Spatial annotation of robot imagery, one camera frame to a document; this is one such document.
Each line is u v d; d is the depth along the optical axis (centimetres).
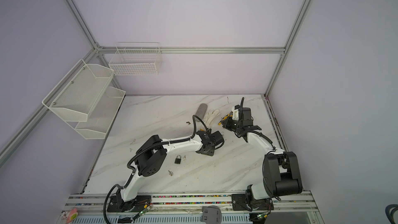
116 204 65
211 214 70
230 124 80
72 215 68
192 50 94
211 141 67
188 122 104
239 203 73
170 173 83
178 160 86
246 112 69
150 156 53
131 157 91
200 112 108
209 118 104
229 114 108
